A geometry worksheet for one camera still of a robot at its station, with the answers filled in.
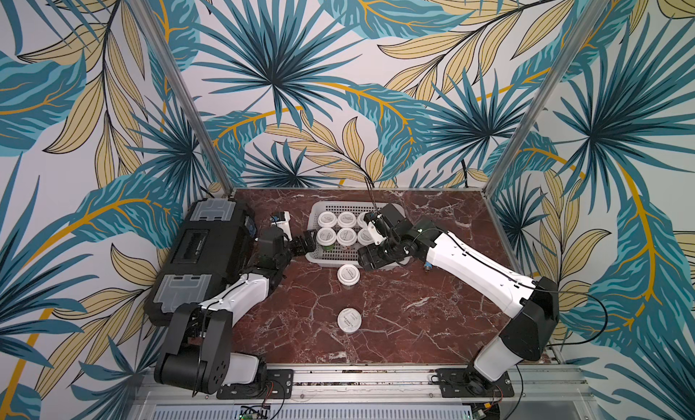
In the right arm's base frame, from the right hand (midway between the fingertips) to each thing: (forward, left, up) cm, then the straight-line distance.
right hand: (370, 255), depth 79 cm
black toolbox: (+7, +49, -3) cm, 49 cm away
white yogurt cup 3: (+14, +14, -10) cm, 22 cm away
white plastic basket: (+10, +10, -17) cm, 22 cm away
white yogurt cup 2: (+22, +6, -10) cm, 25 cm away
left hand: (+11, +20, -4) cm, 23 cm away
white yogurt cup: (+21, +14, -9) cm, 27 cm away
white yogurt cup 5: (0, +6, -12) cm, 13 cm away
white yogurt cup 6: (-14, +7, -13) cm, 20 cm away
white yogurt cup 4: (+14, +7, -10) cm, 18 cm away
